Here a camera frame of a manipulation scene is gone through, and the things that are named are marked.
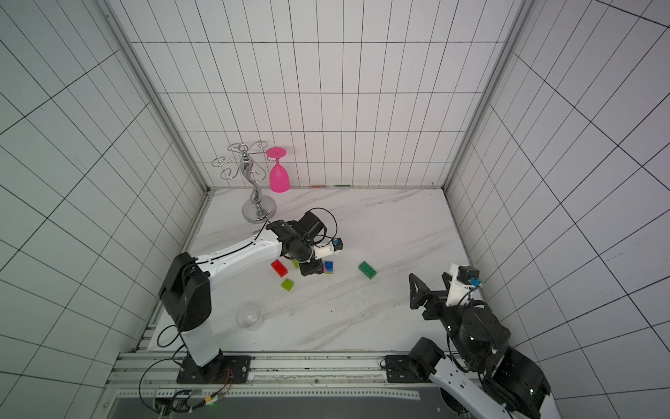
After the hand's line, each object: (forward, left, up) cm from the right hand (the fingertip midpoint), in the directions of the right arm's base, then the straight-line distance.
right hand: (423, 273), depth 62 cm
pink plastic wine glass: (+43, +47, -10) cm, 65 cm away
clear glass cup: (-5, +50, -26) cm, 56 cm away
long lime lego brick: (+14, +38, -25) cm, 48 cm away
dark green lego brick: (+14, +12, -27) cm, 33 cm away
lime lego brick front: (+11, +26, -25) cm, 38 cm away
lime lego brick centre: (+6, +40, -27) cm, 49 cm away
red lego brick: (+12, +43, -26) cm, 52 cm away
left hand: (+8, +30, -18) cm, 37 cm away
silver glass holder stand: (+39, +59, -25) cm, 75 cm away
